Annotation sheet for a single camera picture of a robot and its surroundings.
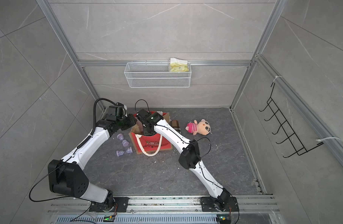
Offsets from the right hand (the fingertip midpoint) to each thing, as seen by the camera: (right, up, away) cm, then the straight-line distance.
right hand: (152, 132), depth 89 cm
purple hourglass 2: (-16, -12, +2) cm, 20 cm away
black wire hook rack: (+71, -3, -27) cm, 76 cm away
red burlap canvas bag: (-4, -8, -1) cm, 9 cm away
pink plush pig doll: (+36, +3, +8) cm, 37 cm away
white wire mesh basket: (+1, +41, +10) cm, 42 cm away
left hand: (-7, +10, -5) cm, 13 cm away
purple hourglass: (-19, -8, +5) cm, 21 cm away
